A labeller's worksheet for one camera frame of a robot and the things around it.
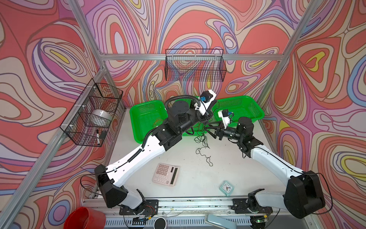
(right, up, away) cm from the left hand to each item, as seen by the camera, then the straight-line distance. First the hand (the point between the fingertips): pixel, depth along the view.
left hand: (217, 100), depth 57 cm
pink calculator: (-24, -40, +25) cm, 53 cm away
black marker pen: (-58, -17, +15) cm, 62 cm away
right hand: (-1, -13, +19) cm, 23 cm away
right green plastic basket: (+35, +4, +63) cm, 72 cm away
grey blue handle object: (+4, -57, +11) cm, 58 cm away
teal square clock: (+10, -46, +21) cm, 52 cm away
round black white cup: (-25, -56, +8) cm, 62 cm away
